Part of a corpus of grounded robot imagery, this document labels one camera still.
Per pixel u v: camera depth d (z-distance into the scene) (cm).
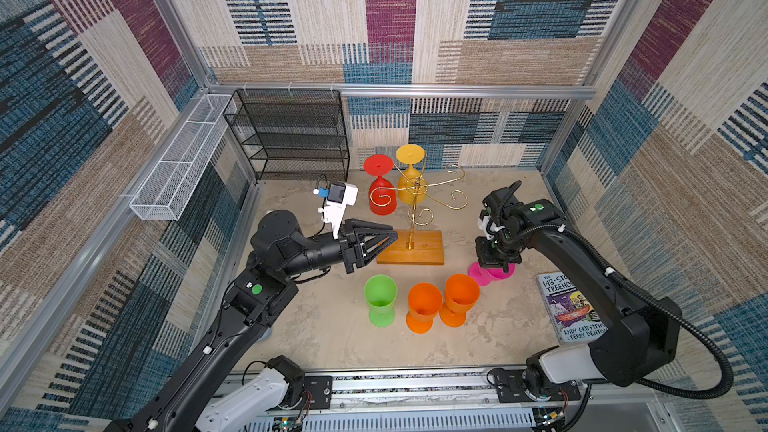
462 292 78
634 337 40
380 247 52
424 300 76
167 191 92
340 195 49
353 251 49
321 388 74
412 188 74
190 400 39
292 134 111
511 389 73
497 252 66
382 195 82
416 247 97
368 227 55
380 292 80
